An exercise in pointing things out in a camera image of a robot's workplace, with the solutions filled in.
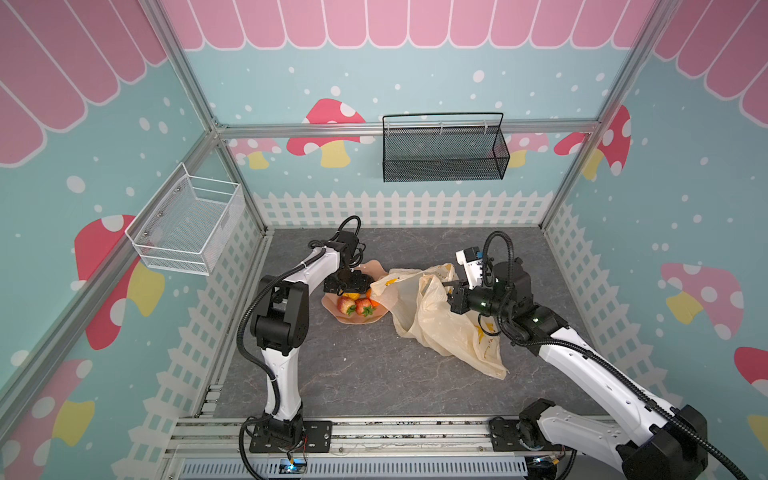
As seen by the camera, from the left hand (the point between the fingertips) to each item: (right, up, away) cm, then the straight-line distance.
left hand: (350, 294), depth 97 cm
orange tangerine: (+8, -2, -4) cm, 9 cm away
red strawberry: (+5, -3, -5) cm, 8 cm away
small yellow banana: (+1, 0, -1) cm, 2 cm away
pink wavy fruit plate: (-6, -2, -3) cm, 7 cm away
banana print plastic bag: (+21, +1, -27) cm, 34 cm away
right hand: (+24, +5, -24) cm, 35 cm away
